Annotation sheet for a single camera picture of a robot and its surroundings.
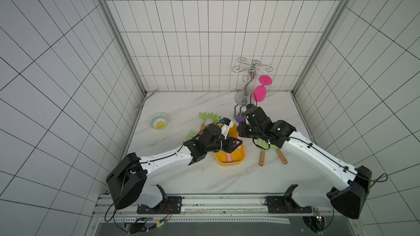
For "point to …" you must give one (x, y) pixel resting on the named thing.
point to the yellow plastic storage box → (238, 155)
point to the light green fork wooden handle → (262, 158)
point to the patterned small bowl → (158, 121)
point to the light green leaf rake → (203, 116)
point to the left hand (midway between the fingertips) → (237, 145)
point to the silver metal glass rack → (242, 98)
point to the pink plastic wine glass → (260, 92)
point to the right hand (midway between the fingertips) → (231, 130)
